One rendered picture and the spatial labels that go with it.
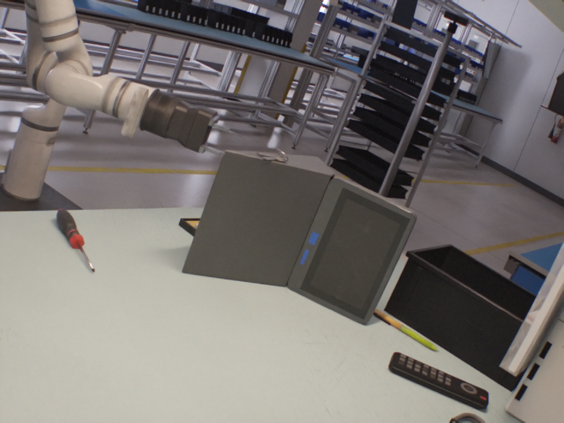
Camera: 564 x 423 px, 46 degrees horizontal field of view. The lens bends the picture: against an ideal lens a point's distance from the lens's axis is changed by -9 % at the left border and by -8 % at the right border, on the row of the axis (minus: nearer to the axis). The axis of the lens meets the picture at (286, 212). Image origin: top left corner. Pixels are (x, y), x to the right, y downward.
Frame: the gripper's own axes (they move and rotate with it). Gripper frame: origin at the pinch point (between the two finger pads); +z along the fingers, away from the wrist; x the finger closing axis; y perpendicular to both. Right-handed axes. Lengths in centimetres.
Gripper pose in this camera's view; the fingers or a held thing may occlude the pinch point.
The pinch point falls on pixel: (240, 148)
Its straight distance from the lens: 121.6
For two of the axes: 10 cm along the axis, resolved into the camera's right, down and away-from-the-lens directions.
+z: 9.3, 3.7, 0.1
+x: -3.6, 8.9, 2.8
